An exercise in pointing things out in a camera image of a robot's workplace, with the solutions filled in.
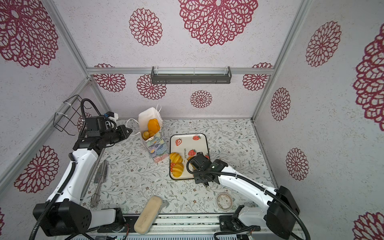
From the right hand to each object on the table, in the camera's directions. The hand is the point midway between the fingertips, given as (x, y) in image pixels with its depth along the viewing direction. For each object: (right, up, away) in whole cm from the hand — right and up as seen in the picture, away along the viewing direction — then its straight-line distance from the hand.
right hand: (197, 174), depth 79 cm
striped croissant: (-28, +22, +14) cm, 39 cm away
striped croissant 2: (-13, +7, +13) cm, 19 cm away
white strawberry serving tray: (-5, +13, +26) cm, 30 cm away
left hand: (-35, +23, -1) cm, 41 cm away
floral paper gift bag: (-23, +15, +5) cm, 28 cm away
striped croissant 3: (-12, 0, +10) cm, 15 cm away
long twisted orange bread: (-28, +27, +16) cm, 42 cm away
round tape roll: (+14, -15, +2) cm, 21 cm away
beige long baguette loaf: (-25, -18, -6) cm, 31 cm away
